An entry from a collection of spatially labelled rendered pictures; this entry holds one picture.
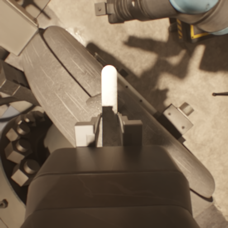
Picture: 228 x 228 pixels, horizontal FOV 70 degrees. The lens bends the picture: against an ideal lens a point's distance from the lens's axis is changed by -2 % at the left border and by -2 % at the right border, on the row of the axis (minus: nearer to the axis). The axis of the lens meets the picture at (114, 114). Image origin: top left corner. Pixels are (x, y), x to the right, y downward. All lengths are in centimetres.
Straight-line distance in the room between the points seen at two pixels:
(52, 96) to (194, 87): 122
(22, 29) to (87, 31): 81
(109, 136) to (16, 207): 40
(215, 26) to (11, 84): 42
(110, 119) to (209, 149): 156
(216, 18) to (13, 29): 41
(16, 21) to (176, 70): 109
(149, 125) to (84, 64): 15
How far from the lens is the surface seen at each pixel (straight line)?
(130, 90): 64
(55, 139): 57
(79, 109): 27
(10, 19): 43
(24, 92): 36
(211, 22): 42
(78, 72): 30
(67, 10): 125
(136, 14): 43
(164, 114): 56
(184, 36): 98
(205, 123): 155
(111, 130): 16
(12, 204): 53
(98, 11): 54
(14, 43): 44
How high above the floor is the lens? 120
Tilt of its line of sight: 71 degrees down
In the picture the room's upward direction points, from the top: 166 degrees clockwise
